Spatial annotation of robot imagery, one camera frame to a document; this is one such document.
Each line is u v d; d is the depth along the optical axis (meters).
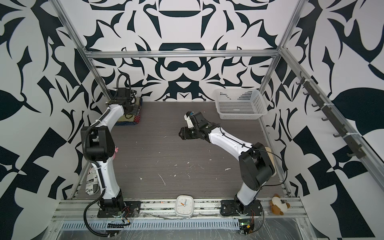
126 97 0.79
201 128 0.67
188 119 0.80
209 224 0.71
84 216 0.67
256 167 0.46
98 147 0.56
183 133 0.76
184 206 0.73
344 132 0.50
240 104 1.19
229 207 0.74
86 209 0.66
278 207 0.73
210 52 0.94
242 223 0.72
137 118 1.05
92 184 0.79
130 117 0.86
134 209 0.74
